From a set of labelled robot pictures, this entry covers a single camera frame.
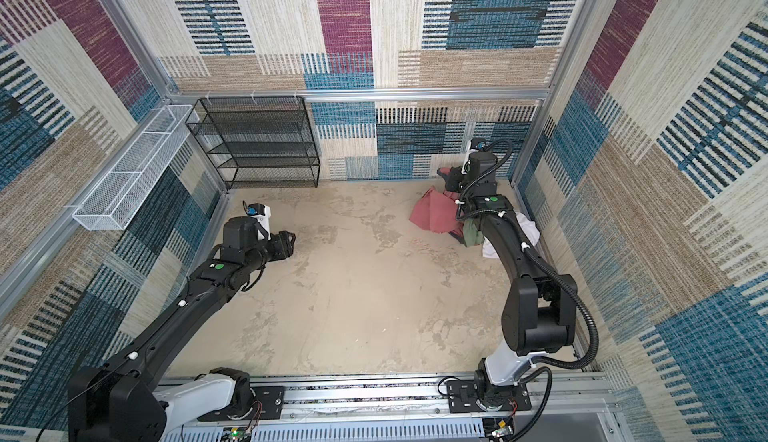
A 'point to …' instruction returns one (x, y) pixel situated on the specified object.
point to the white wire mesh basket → (110, 205)
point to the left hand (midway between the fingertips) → (286, 232)
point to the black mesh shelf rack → (258, 141)
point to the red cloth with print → (437, 210)
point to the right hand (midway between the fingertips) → (457, 171)
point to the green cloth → (472, 236)
